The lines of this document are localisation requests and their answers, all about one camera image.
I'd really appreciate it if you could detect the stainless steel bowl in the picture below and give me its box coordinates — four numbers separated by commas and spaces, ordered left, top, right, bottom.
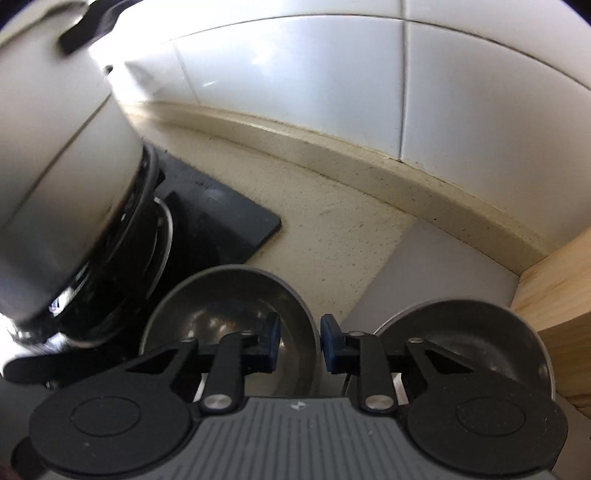
139, 265, 320, 398
344, 299, 555, 407

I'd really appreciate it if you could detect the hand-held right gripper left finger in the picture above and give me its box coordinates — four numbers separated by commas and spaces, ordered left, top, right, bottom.
99, 312, 281, 415

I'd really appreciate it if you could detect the black gas stove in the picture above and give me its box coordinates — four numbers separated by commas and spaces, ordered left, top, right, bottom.
0, 143, 282, 402

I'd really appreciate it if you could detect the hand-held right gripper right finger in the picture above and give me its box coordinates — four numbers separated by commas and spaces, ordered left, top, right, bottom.
322, 314, 497, 415

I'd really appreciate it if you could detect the wooden knife block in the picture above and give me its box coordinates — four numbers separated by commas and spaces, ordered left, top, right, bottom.
510, 226, 591, 411

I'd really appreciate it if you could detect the silver pressure cooker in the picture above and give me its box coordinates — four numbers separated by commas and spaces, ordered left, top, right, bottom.
0, 0, 160, 352

